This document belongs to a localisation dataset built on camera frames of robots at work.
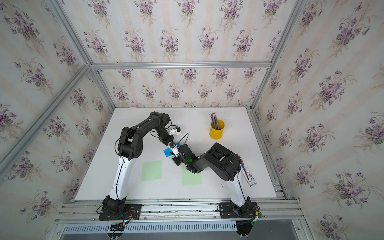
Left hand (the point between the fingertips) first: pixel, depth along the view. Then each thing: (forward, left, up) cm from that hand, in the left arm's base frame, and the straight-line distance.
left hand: (172, 147), depth 98 cm
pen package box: (-22, -46, +2) cm, 51 cm away
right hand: (-4, -1, +1) cm, 4 cm away
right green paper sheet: (-21, -11, +1) cm, 24 cm away
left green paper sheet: (-15, +12, -2) cm, 20 cm away
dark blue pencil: (+11, -26, +13) cm, 31 cm away
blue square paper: (-4, +3, +1) cm, 5 cm away
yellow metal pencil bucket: (+5, -29, +8) cm, 31 cm away
